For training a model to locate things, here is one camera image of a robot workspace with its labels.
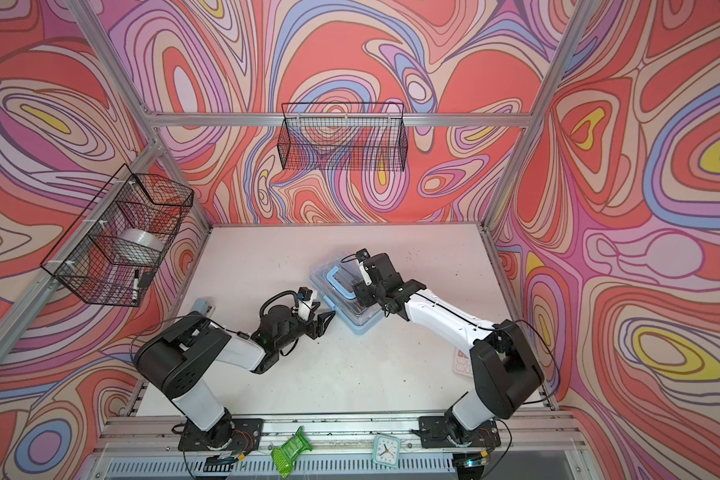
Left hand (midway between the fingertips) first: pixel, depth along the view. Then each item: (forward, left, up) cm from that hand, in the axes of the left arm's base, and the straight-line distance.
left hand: (330, 307), depth 90 cm
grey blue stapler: (+1, +40, -1) cm, 40 cm away
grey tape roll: (+6, +45, +25) cm, 52 cm away
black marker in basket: (-4, +46, +19) cm, 50 cm away
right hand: (+3, -12, +5) cm, 13 cm away
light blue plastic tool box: (+5, -2, +6) cm, 8 cm away
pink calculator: (-15, -38, -6) cm, 42 cm away
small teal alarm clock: (-36, -15, -4) cm, 40 cm away
